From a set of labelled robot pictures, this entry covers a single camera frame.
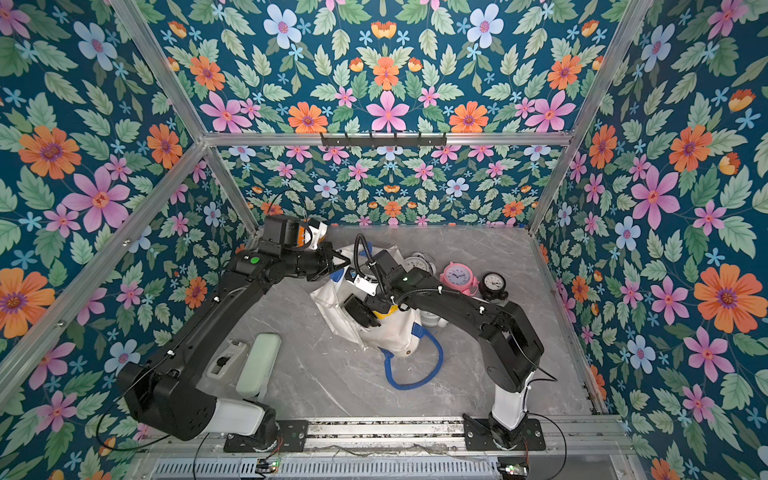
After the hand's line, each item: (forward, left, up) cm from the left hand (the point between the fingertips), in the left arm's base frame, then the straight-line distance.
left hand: (353, 259), depth 73 cm
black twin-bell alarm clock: (+6, -42, -26) cm, 50 cm away
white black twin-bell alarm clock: (-5, -20, -26) cm, 33 cm away
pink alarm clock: (+11, -32, -27) cm, 44 cm away
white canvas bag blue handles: (-10, -9, -25) cm, 29 cm away
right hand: (+3, -5, -16) cm, 17 cm away
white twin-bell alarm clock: (+17, -20, -25) cm, 37 cm away
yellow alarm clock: (-9, -9, -11) cm, 17 cm away
